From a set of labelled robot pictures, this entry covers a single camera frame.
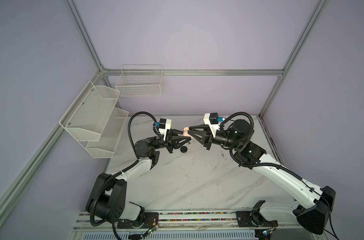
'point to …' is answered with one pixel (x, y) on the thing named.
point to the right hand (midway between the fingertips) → (187, 133)
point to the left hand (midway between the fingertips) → (189, 138)
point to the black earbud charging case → (183, 149)
